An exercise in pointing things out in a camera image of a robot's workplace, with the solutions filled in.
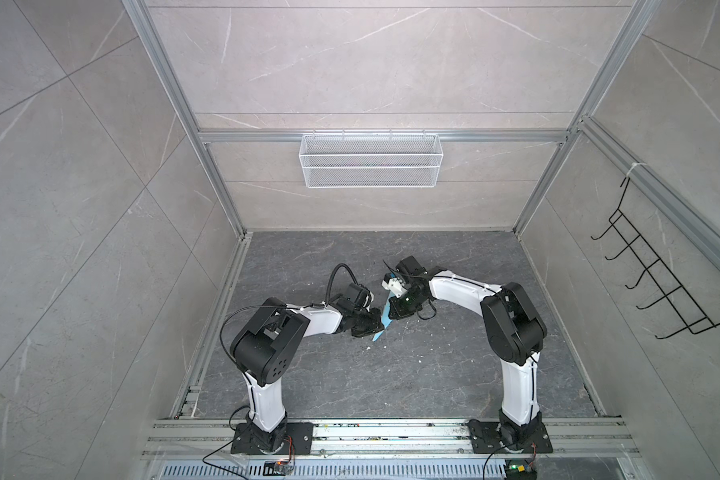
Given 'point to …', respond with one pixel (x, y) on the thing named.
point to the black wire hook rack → (675, 298)
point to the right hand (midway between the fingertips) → (391, 313)
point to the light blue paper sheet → (385, 314)
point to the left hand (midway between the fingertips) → (385, 320)
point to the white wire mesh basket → (370, 161)
